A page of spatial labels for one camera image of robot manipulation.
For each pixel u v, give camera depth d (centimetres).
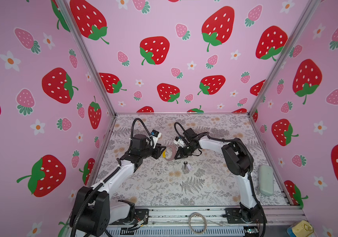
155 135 73
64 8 68
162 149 78
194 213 78
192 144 77
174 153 97
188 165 92
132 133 65
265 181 82
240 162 56
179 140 92
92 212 40
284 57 86
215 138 66
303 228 67
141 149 67
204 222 73
